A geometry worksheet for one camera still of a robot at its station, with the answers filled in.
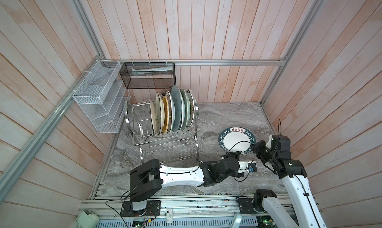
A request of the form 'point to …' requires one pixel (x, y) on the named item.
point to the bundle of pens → (162, 93)
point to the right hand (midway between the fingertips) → (250, 143)
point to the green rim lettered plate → (237, 139)
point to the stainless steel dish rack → (180, 146)
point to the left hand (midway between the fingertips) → (240, 159)
